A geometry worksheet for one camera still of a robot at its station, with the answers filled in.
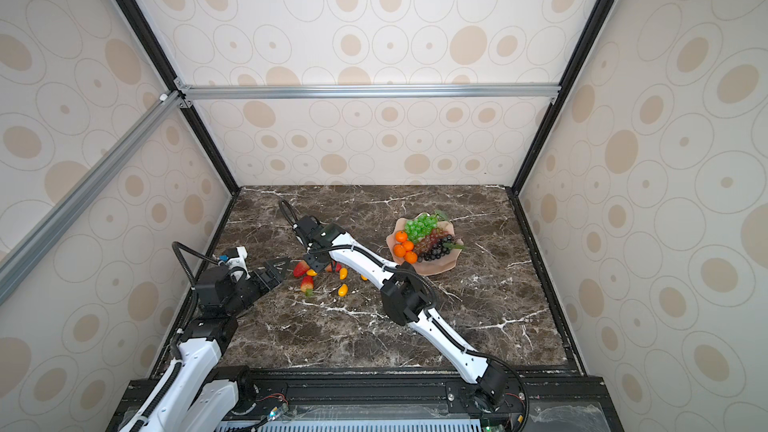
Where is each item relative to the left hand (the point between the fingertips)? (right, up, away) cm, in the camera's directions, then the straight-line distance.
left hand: (287, 262), depth 80 cm
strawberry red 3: (+15, 0, -8) cm, 17 cm away
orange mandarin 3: (+30, +1, +16) cm, 34 cm away
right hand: (+5, -2, +18) cm, 19 cm away
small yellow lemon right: (+22, -1, -13) cm, 25 cm away
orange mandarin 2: (+31, +6, +20) cm, 37 cm away
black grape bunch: (+43, +1, +17) cm, 47 cm away
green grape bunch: (+38, +9, +19) cm, 43 cm away
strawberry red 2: (+2, -9, +10) cm, 14 cm away
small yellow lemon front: (+13, -11, +12) cm, 20 cm away
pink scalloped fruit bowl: (+41, -4, +14) cm, 43 cm away
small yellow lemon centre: (+13, -6, +15) cm, 20 cm away
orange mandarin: (+34, -1, +17) cm, 38 cm away
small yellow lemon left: (+2, -5, +14) cm, 16 cm away
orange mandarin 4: (+34, +3, +19) cm, 39 cm away
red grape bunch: (+40, +3, +20) cm, 45 cm away
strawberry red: (-1, -4, +15) cm, 16 cm away
